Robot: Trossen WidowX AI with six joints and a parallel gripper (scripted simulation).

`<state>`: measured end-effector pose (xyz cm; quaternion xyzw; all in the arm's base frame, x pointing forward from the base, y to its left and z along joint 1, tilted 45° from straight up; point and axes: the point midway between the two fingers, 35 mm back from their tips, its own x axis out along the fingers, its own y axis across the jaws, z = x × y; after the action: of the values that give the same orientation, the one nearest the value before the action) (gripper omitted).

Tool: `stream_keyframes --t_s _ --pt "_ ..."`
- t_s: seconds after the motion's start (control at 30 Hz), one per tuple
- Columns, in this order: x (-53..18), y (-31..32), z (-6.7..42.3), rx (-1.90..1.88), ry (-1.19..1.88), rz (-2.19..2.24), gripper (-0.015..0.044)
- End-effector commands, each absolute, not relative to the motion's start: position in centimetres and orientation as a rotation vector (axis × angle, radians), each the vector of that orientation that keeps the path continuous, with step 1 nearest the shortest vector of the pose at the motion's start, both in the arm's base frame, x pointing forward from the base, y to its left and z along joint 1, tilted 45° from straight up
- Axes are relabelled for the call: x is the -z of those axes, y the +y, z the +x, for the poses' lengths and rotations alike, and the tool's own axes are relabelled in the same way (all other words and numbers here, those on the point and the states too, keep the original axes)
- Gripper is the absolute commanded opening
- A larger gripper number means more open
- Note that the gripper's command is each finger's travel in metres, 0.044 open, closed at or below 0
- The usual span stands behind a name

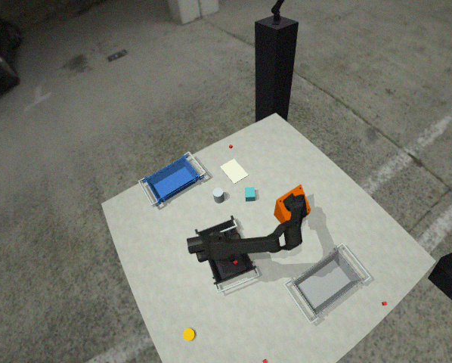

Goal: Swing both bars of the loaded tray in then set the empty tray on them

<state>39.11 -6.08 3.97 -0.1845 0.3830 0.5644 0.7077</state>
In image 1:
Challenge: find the cream flat rectangular sheet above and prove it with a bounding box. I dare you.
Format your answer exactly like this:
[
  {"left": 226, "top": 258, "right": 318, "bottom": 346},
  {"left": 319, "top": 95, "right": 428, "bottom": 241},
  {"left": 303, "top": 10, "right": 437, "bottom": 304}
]
[{"left": 220, "top": 159, "right": 248, "bottom": 184}]

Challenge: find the yellow round disc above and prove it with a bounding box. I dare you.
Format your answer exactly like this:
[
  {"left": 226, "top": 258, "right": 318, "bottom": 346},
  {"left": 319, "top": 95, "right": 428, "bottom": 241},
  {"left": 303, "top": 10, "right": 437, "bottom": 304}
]
[{"left": 183, "top": 328, "right": 195, "bottom": 340}]

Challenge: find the blue plastic tray with white wire bars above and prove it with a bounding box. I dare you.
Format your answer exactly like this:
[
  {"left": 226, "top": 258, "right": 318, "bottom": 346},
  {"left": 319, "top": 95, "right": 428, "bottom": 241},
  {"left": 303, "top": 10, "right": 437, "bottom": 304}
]
[{"left": 138, "top": 151, "right": 206, "bottom": 205}]

